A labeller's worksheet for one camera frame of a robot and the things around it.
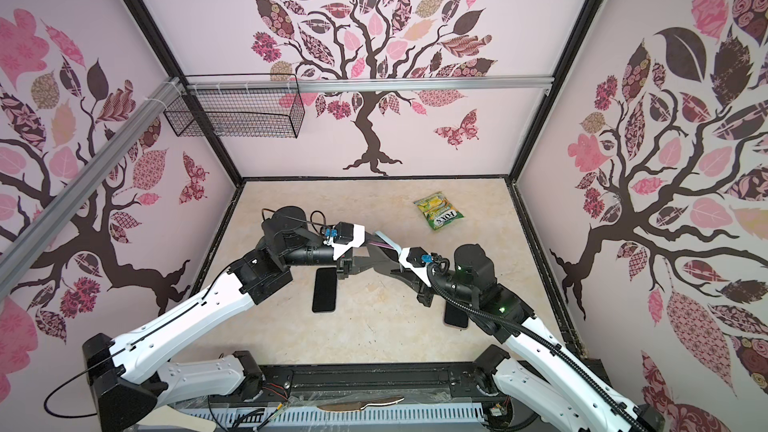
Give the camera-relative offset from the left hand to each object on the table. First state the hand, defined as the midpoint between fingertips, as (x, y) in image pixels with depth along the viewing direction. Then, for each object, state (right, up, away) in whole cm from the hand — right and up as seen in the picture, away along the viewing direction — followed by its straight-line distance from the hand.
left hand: (389, 255), depth 59 cm
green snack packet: (+18, +8, +48) cm, 52 cm away
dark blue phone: (-20, -16, +31) cm, 40 cm away
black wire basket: (-50, +43, +36) cm, 75 cm away
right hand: (+1, -4, +7) cm, 8 cm away
